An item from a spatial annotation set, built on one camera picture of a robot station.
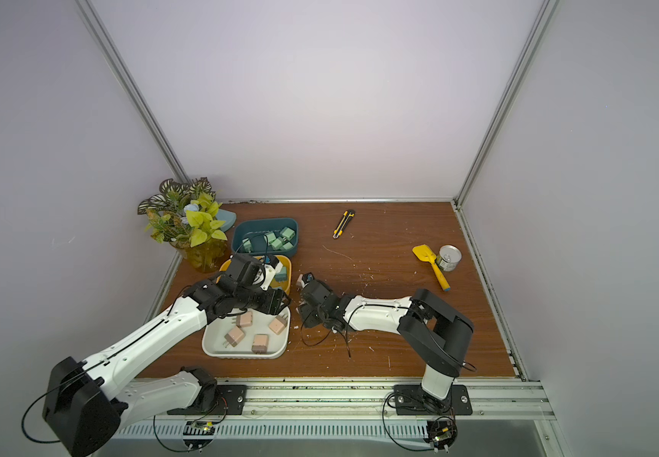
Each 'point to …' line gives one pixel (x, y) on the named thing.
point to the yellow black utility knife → (344, 222)
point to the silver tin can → (449, 257)
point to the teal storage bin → (266, 236)
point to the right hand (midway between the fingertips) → (307, 303)
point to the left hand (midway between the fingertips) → (287, 298)
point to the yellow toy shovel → (426, 253)
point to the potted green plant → (189, 215)
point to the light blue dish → (227, 216)
